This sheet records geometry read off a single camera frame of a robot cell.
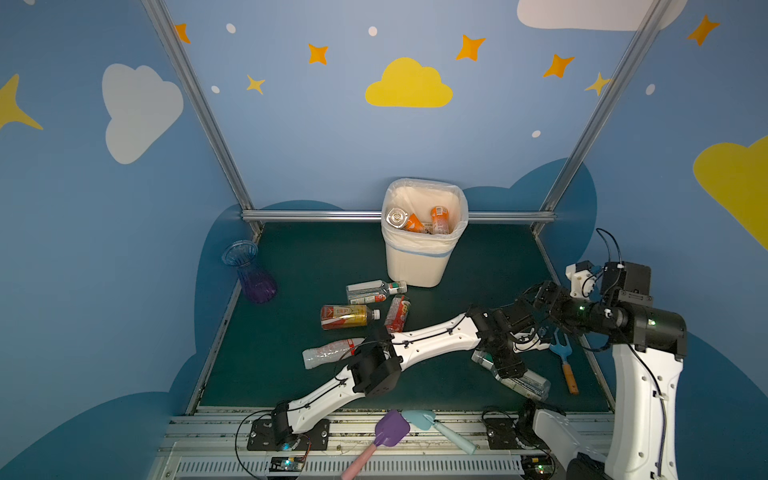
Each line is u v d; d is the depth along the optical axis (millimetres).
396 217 825
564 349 903
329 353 836
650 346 396
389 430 756
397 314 906
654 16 697
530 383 801
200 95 826
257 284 991
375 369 556
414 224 957
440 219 958
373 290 1000
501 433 747
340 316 901
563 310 568
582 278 592
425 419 764
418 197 979
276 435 648
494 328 595
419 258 886
